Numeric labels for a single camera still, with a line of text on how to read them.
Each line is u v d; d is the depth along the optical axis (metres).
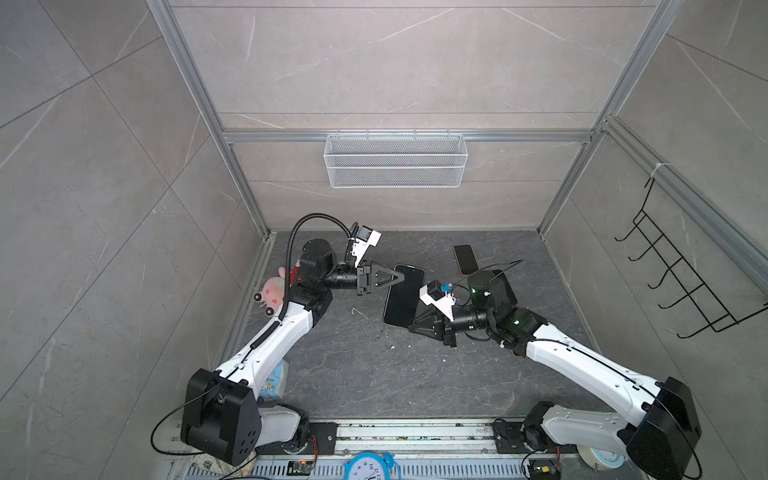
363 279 0.60
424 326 0.65
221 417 0.40
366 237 0.62
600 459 0.67
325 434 0.75
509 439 0.73
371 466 0.69
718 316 0.56
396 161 1.01
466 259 1.12
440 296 0.59
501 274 1.08
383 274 0.63
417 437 0.75
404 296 0.64
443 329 0.60
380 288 0.63
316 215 0.60
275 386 0.78
